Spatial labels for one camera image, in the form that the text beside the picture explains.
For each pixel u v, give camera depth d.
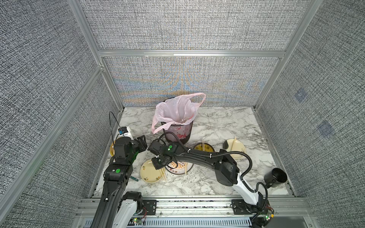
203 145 0.95
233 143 0.97
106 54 0.90
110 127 1.12
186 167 0.86
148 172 0.84
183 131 0.84
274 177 0.83
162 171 0.84
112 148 0.52
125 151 0.52
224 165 0.56
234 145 0.97
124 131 0.62
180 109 0.93
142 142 0.70
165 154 0.62
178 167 0.69
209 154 0.53
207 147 0.95
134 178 0.83
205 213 0.73
